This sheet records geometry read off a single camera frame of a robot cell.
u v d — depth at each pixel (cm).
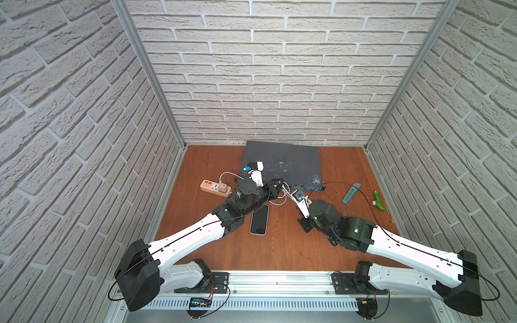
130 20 73
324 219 52
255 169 66
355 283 65
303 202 60
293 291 73
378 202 95
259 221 88
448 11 69
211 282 67
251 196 56
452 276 41
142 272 39
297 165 106
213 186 98
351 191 100
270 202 92
